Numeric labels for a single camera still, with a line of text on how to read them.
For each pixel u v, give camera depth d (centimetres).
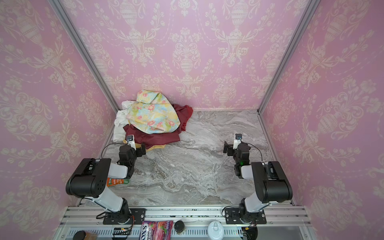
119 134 103
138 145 86
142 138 97
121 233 73
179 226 63
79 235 61
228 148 86
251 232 72
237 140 81
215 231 67
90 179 47
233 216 73
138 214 75
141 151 89
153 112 100
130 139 83
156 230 68
